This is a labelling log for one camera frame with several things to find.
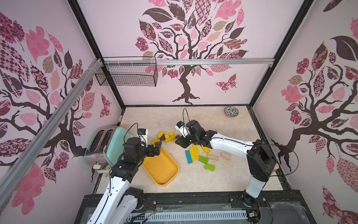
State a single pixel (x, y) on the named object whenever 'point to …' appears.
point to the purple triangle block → (162, 137)
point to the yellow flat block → (154, 141)
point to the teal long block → (189, 157)
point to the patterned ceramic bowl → (231, 112)
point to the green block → (203, 159)
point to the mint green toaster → (104, 145)
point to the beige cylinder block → (212, 157)
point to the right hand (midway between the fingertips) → (177, 139)
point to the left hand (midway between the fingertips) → (155, 145)
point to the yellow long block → (192, 154)
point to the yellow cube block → (169, 139)
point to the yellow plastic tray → (161, 168)
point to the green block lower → (209, 167)
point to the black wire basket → (138, 71)
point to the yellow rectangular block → (160, 135)
